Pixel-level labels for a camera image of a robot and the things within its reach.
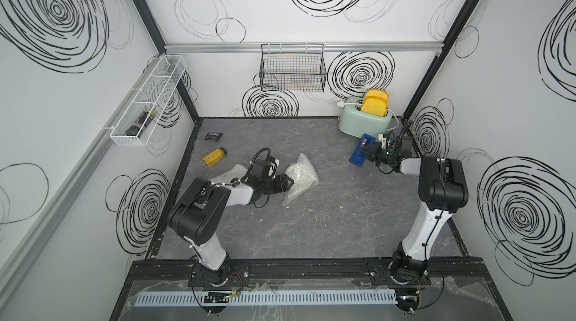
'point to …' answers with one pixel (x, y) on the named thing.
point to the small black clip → (214, 136)
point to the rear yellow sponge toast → (376, 94)
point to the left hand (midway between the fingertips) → (288, 183)
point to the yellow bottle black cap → (214, 157)
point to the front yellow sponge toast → (374, 106)
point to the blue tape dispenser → (357, 157)
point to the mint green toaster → (353, 121)
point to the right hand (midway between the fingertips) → (360, 147)
